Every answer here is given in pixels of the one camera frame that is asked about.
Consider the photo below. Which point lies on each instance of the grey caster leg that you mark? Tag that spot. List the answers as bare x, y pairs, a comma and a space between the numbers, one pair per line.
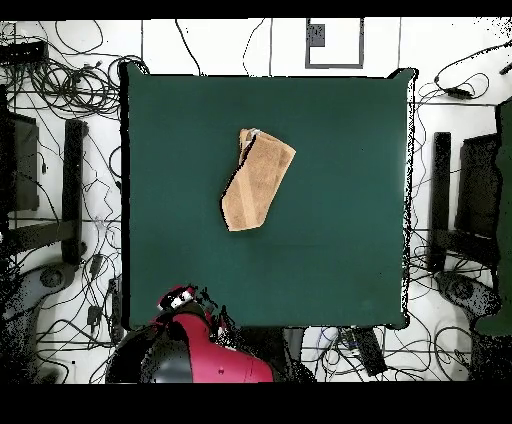
464, 290
50, 278

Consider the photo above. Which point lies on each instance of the black box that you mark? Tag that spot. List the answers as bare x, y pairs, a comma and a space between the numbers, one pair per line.
22, 52

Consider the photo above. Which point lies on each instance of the grey square plate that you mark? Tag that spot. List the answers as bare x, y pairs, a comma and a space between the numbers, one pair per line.
316, 35

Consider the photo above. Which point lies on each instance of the dark green table cloth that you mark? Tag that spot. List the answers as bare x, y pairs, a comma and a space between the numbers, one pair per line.
340, 208

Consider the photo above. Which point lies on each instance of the dark grey floor frame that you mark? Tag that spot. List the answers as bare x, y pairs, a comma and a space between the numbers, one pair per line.
362, 44

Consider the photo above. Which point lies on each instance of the tan terry towel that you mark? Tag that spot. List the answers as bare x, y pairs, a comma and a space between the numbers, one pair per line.
256, 180

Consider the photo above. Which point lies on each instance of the black power adapter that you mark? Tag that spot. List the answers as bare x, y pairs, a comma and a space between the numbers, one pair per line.
459, 92

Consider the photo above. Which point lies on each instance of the black flat panel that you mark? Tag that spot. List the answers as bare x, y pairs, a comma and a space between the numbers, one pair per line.
478, 188
24, 164

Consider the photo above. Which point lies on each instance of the black power strip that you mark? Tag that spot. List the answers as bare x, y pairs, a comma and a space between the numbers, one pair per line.
370, 352

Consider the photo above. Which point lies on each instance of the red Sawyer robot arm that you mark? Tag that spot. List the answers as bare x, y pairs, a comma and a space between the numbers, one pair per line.
228, 362

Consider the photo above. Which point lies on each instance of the black stand frame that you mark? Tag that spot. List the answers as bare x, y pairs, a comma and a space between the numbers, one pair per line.
72, 180
440, 192

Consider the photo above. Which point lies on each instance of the green hanging cloth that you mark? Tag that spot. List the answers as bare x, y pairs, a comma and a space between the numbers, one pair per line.
504, 224

